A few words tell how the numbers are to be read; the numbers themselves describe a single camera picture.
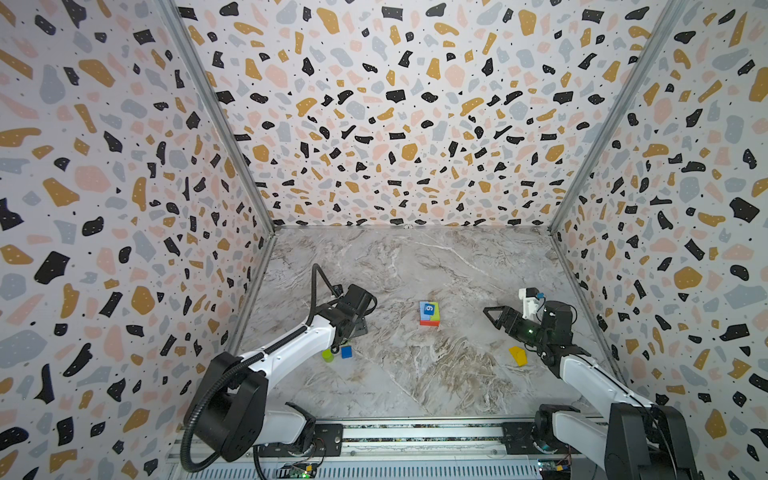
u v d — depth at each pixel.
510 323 0.76
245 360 0.44
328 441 0.73
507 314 0.78
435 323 0.94
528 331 0.75
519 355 0.87
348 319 0.69
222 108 0.87
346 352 0.88
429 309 0.92
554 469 0.72
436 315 0.92
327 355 0.86
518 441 0.73
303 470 0.70
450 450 0.73
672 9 0.71
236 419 0.41
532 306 0.80
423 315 0.92
